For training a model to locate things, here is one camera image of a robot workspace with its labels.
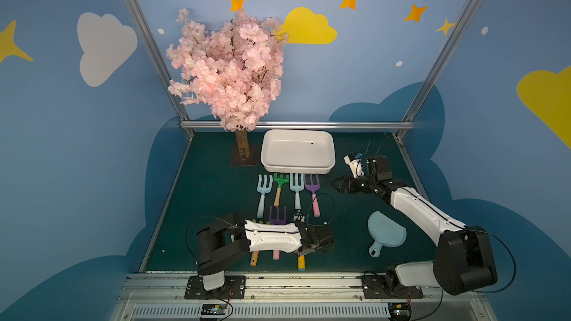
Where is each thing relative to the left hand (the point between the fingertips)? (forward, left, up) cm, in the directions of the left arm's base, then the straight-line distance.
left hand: (306, 239), depth 84 cm
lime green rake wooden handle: (-6, +19, +1) cm, 20 cm away
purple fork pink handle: (+24, -4, -1) cm, 24 cm away
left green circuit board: (-23, +31, -2) cm, 38 cm away
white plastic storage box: (+45, +3, -1) cm, 45 cm away
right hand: (+21, -14, +12) cm, 28 cm away
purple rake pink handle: (+8, +12, -2) cm, 14 cm away
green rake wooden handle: (+27, +11, -1) cm, 29 cm away
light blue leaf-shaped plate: (+4, -32, 0) cm, 32 cm away
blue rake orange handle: (-9, +2, +1) cm, 9 cm away
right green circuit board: (-22, -31, -3) cm, 38 cm away
